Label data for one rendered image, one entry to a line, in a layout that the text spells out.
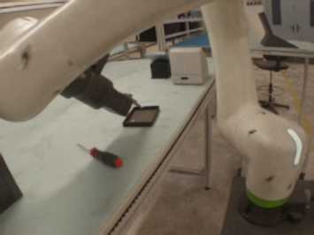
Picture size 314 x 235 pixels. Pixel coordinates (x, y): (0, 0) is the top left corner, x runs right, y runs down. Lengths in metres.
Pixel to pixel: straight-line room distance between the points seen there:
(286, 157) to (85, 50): 0.39
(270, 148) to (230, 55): 0.22
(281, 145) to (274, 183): 0.09
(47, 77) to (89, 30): 0.07
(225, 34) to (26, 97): 0.40
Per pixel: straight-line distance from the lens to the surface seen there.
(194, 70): 0.86
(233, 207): 0.62
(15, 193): 0.47
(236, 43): 0.50
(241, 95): 0.53
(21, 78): 0.26
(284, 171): 0.47
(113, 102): 0.49
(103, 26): 0.24
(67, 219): 0.38
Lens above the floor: 1.26
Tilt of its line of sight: 24 degrees down
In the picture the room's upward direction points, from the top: 8 degrees counter-clockwise
